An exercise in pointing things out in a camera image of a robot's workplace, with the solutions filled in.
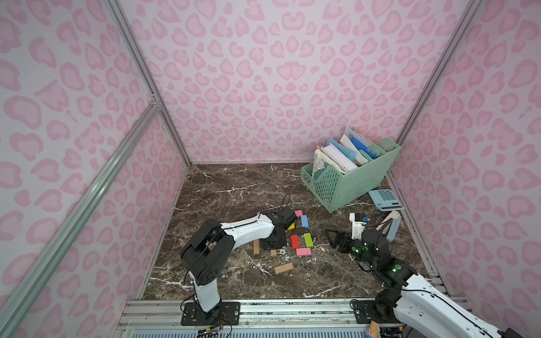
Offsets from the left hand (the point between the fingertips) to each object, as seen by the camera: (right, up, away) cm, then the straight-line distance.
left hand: (279, 243), depth 89 cm
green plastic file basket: (+24, +22, -1) cm, 33 cm away
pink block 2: (+10, -3, -3) cm, 11 cm away
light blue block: (+12, +8, +6) cm, 15 cm away
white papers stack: (+24, +35, -3) cm, 43 cm away
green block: (+13, 0, +1) cm, 13 cm away
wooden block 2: (+2, -8, -6) cm, 10 cm away
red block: (+7, +1, +1) cm, 7 cm away
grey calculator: (+51, +17, +11) cm, 55 cm away
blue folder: (+37, +42, +6) cm, 56 cm away
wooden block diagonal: (-2, -3, -3) cm, 5 cm away
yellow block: (+6, +6, +5) cm, 10 cm away
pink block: (+9, +11, +9) cm, 17 cm away
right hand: (+19, +7, -10) cm, 23 cm away
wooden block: (-9, -1, -3) cm, 10 cm away
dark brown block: (+9, +4, +3) cm, 11 cm away
